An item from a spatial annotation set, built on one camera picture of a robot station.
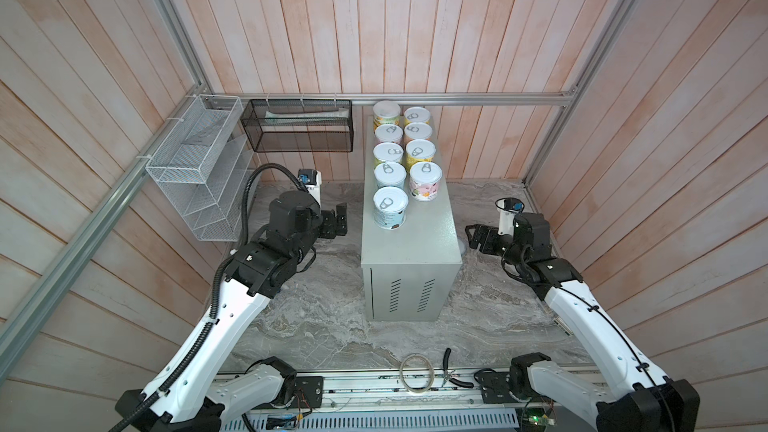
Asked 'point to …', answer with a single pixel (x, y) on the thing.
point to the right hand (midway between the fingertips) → (479, 228)
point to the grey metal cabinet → (409, 271)
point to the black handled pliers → (448, 375)
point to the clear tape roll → (405, 383)
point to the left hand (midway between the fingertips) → (327, 210)
